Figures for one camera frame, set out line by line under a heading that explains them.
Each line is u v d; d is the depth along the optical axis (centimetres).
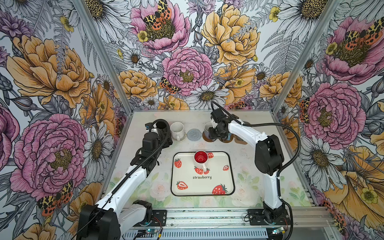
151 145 61
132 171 52
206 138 103
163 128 99
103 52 88
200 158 94
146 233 72
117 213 43
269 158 55
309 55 88
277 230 72
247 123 99
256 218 74
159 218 73
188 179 88
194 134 108
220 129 73
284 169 54
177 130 102
